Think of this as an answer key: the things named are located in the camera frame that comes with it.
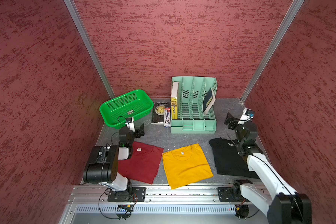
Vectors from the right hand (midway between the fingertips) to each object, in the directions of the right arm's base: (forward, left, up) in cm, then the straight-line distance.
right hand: (233, 116), depth 81 cm
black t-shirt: (-19, +1, -23) cm, 29 cm away
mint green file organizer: (+9, +23, -14) cm, 28 cm away
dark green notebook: (+24, +8, -9) cm, 27 cm away
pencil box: (+14, +41, -18) cm, 47 cm away
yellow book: (+12, +35, +2) cm, 37 cm away
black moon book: (+20, +48, -21) cm, 56 cm away
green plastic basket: (+32, +68, -21) cm, 78 cm away
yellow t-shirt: (-21, +29, -21) cm, 41 cm away
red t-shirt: (-20, +55, -20) cm, 62 cm away
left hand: (+4, +61, -13) cm, 63 cm away
